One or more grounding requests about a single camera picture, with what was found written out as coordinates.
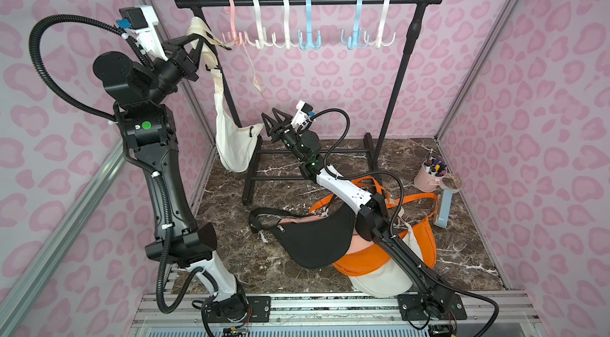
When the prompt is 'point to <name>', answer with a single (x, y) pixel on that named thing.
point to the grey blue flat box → (445, 203)
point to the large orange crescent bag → (422, 231)
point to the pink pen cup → (426, 182)
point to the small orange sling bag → (365, 260)
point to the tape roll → (451, 182)
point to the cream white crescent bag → (388, 281)
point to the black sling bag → (314, 242)
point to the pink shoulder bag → (357, 242)
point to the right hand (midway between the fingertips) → (269, 112)
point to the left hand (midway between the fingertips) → (204, 33)
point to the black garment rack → (254, 176)
